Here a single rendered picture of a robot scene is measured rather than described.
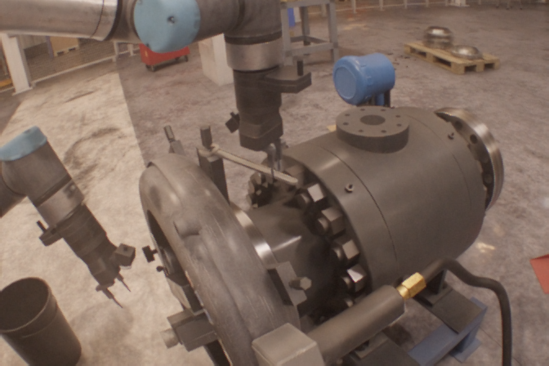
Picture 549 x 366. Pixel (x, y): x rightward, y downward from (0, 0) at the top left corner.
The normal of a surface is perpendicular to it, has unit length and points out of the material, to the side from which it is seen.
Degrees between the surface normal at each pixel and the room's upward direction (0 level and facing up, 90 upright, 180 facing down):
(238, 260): 39
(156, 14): 91
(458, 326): 0
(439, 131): 22
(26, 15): 120
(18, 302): 87
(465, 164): 46
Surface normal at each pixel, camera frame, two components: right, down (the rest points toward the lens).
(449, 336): -0.11, -0.87
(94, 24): 0.54, 0.73
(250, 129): -0.58, 0.14
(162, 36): -0.61, 0.45
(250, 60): -0.12, 0.54
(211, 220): 0.12, -0.62
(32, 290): 0.27, 0.39
